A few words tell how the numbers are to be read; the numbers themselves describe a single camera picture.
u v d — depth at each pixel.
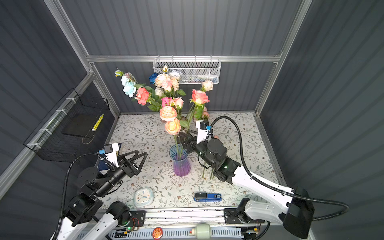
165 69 0.75
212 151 0.50
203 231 0.63
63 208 0.46
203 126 0.58
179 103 0.69
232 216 0.74
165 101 0.68
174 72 0.77
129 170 0.53
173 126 0.65
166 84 0.70
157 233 0.69
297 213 0.39
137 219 0.72
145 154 0.57
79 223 0.45
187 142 0.59
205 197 0.81
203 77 0.91
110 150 0.53
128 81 0.71
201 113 1.15
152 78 0.81
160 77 0.73
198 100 0.60
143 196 0.77
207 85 0.81
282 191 0.42
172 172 0.89
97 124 0.77
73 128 0.73
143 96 0.69
